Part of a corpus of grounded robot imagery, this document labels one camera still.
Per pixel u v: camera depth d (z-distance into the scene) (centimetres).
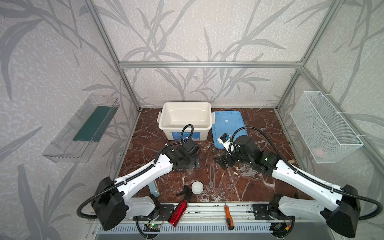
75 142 64
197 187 81
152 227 71
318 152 72
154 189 77
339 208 39
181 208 72
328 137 61
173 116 108
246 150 55
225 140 64
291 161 89
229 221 69
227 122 112
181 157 55
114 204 38
